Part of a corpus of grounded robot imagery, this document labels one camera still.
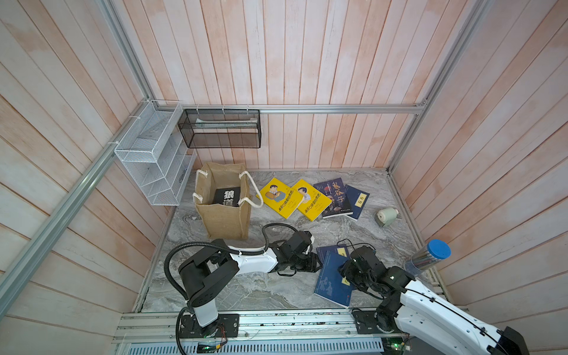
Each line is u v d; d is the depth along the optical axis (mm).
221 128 1036
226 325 728
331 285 817
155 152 686
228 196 1008
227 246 505
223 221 861
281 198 1060
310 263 746
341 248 887
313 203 1040
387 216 932
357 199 1071
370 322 733
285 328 734
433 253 703
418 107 932
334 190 1079
